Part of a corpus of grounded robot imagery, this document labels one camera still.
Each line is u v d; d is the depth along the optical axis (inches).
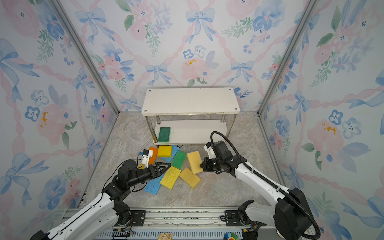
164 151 37.1
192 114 29.3
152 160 28.1
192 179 33.5
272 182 18.0
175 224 28.8
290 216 15.6
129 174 23.2
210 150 29.9
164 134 38.4
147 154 28.1
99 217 20.6
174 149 38.5
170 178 33.7
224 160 24.7
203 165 31.2
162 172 26.5
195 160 31.7
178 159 36.8
